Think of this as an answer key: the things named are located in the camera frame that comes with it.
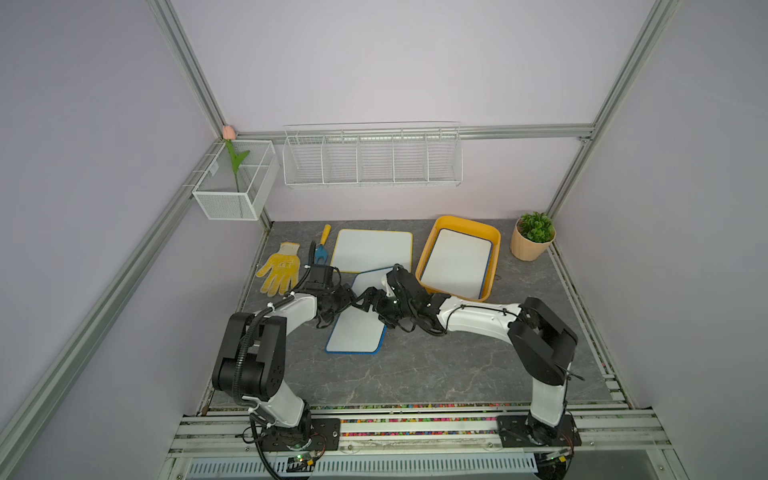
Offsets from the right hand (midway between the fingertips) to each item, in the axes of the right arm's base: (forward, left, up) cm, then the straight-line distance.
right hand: (357, 308), depth 82 cm
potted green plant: (+28, -58, -2) cm, 64 cm away
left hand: (+7, +4, -10) cm, 12 cm away
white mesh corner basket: (+32, +38, +18) cm, 53 cm away
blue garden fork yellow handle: (+31, +17, -12) cm, 37 cm away
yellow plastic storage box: (+38, -39, -8) cm, 55 cm away
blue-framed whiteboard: (+24, -33, -12) cm, 43 cm away
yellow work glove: (+22, +29, -12) cm, 38 cm away
